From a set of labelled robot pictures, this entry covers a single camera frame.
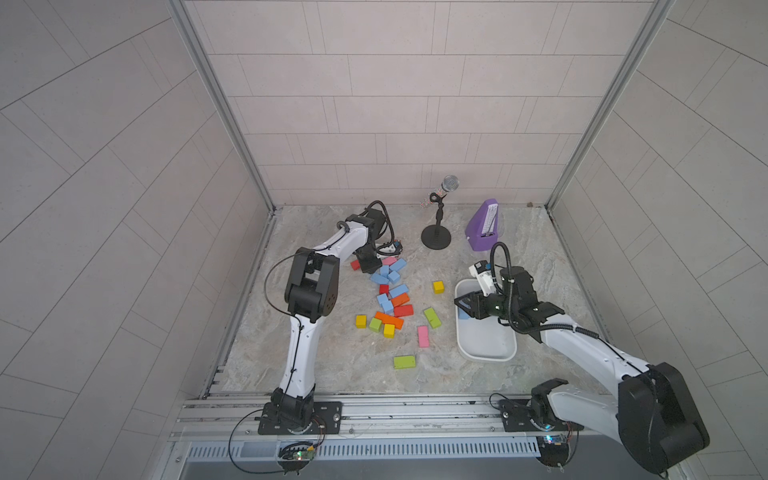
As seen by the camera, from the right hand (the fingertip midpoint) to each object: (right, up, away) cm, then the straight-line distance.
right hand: (459, 300), depth 83 cm
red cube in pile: (-22, +1, +10) cm, 24 cm away
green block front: (-15, -16, -4) cm, 23 cm away
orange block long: (-20, -7, +5) cm, 22 cm away
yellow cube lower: (-20, -9, 0) cm, 22 cm away
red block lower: (-16, -5, +6) cm, 17 cm away
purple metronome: (+11, +20, +16) cm, 28 cm away
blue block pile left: (-24, +4, +11) cm, 27 cm away
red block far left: (-31, +8, +14) cm, 35 cm away
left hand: (-26, +9, +19) cm, 33 cm away
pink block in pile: (-20, +9, +16) cm, 27 cm away
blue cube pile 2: (-19, +4, +12) cm, 23 cm away
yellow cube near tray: (-5, +2, +10) cm, 11 cm away
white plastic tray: (+6, -10, -3) cm, 12 cm away
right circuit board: (+19, -31, -15) cm, 39 cm away
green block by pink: (-7, -6, +4) cm, 10 cm away
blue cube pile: (-21, -2, +6) cm, 22 cm away
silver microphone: (-2, +33, +2) cm, 33 cm away
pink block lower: (-10, -11, +2) cm, 15 cm away
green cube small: (-24, -8, +2) cm, 25 cm away
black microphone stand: (-4, +17, +23) cm, 29 cm away
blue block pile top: (-17, +8, +15) cm, 24 cm away
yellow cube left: (-28, -7, +2) cm, 29 cm away
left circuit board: (-40, -31, -17) cm, 53 cm away
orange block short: (-17, -2, +8) cm, 18 cm away
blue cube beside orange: (-20, -3, +4) cm, 21 cm away
